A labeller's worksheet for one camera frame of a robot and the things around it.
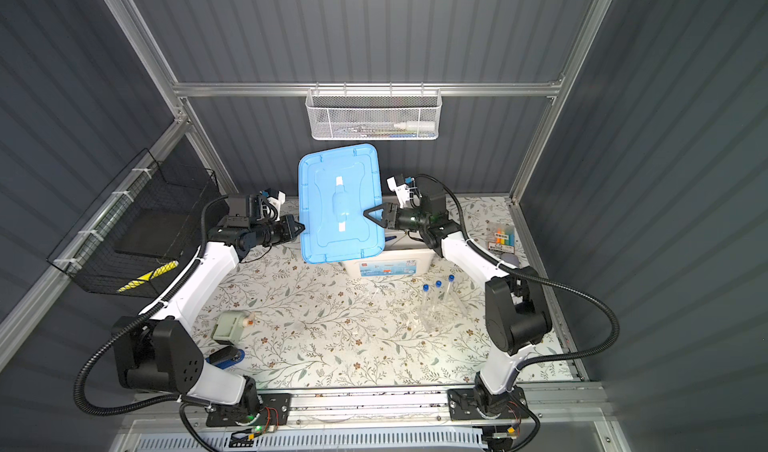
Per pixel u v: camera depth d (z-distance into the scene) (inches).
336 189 33.2
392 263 35.8
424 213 27.7
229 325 32.4
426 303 36.8
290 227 29.0
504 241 41.4
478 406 28.6
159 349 16.6
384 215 29.3
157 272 27.2
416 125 34.0
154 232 28.4
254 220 26.9
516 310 18.7
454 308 35.8
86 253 24.2
